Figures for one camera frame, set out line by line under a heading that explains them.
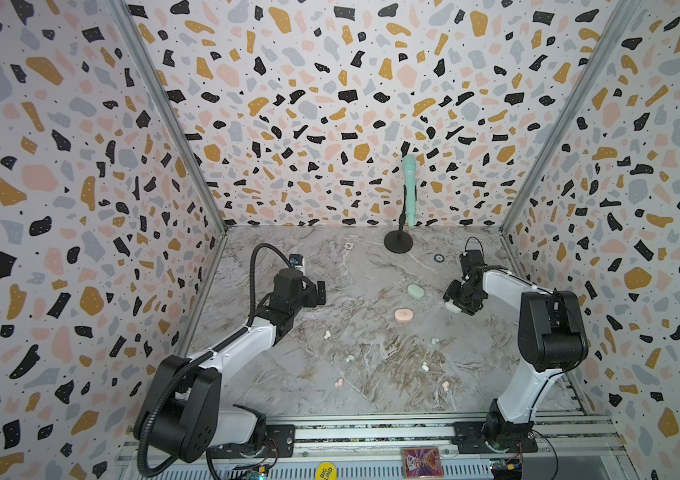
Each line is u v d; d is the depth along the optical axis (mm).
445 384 830
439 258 1132
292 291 657
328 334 919
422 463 700
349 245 1169
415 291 1034
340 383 827
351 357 876
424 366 856
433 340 910
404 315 951
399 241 1162
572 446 762
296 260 768
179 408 416
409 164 969
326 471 696
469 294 832
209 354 461
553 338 509
